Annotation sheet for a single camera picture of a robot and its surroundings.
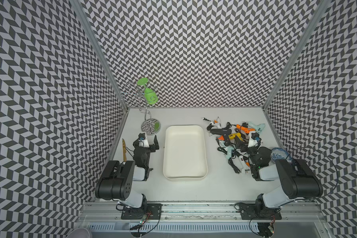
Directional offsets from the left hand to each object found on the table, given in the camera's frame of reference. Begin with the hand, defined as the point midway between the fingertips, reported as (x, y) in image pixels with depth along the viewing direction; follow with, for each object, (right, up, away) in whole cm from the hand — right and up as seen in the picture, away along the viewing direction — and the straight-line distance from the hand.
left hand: (148, 136), depth 91 cm
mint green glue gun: (+51, -8, +3) cm, 52 cm away
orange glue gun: (+66, +3, +11) cm, 66 cm away
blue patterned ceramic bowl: (+82, -11, +1) cm, 83 cm away
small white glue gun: (+45, +8, +14) cm, 48 cm away
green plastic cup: (0, +26, +4) cm, 26 cm away
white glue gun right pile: (+58, -1, -14) cm, 60 cm away
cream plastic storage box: (+23, -12, +1) cm, 26 cm away
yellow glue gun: (+54, 0, +5) cm, 54 cm away
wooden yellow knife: (-16, -11, +2) cm, 19 cm away
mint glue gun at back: (+74, +4, +12) cm, 75 cm away
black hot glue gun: (+50, +2, +9) cm, 51 cm away
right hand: (+58, +1, -1) cm, 58 cm away
